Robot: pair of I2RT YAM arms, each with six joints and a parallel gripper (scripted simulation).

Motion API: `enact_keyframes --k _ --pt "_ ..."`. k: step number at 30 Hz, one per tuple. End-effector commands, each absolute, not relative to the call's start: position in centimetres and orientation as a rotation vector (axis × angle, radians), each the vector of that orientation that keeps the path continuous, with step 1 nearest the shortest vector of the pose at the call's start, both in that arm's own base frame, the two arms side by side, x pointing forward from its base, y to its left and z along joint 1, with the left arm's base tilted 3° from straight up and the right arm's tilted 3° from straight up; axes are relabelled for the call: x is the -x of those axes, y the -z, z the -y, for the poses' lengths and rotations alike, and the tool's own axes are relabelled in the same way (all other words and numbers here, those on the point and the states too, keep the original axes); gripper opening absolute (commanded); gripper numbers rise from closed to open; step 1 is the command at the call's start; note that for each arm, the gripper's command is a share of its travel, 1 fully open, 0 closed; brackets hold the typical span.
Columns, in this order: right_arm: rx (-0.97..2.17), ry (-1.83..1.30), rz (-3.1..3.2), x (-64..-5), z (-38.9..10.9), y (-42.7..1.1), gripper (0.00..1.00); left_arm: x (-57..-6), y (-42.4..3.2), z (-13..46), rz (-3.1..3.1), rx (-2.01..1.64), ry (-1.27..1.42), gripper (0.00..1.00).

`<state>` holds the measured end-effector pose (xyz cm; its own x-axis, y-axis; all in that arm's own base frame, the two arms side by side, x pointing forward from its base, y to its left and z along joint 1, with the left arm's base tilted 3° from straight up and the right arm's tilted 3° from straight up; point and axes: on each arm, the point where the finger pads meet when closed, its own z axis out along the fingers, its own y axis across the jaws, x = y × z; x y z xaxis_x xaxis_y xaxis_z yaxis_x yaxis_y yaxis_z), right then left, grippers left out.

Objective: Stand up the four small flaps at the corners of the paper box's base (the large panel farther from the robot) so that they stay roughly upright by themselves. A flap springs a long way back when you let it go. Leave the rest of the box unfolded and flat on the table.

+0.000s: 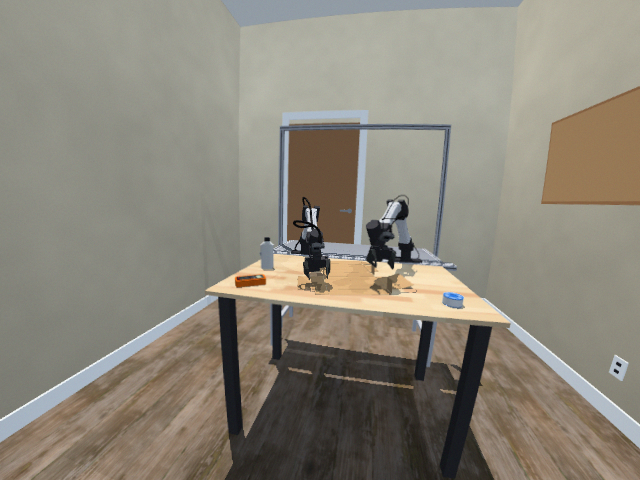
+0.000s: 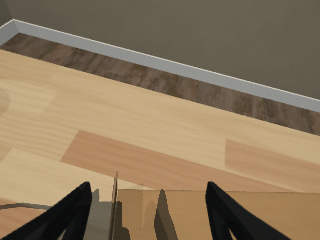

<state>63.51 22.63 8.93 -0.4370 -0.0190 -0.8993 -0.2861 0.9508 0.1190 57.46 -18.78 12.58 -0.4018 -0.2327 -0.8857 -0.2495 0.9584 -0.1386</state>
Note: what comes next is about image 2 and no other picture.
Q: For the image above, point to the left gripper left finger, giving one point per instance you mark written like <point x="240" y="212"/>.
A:
<point x="70" y="213"/>

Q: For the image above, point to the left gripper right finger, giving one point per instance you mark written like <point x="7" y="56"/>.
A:
<point x="225" y="213"/>

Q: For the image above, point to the flat brown cardboard box blank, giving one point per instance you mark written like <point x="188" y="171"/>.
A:
<point x="182" y="214"/>

